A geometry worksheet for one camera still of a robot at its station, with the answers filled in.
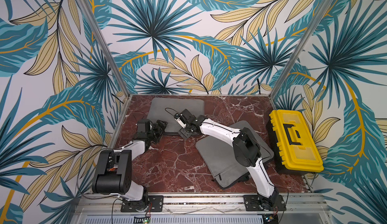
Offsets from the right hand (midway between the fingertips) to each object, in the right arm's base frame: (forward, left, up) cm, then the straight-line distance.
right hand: (186, 127), depth 95 cm
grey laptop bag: (-19, -18, -1) cm, 26 cm away
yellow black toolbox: (-19, -55, +10) cm, 59 cm away
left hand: (-1, +13, +3) cm, 13 cm away
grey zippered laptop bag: (-2, +11, +20) cm, 23 cm away
